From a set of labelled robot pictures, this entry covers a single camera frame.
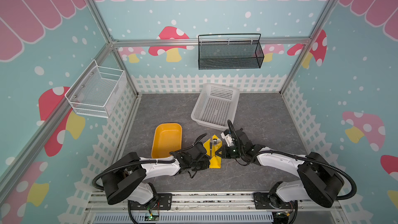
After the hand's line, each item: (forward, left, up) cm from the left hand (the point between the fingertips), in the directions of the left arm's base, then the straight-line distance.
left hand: (210, 166), depth 84 cm
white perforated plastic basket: (+45, -6, 0) cm, 46 cm away
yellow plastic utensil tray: (+17, +27, -2) cm, 32 cm away
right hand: (+5, -2, +6) cm, 8 cm away
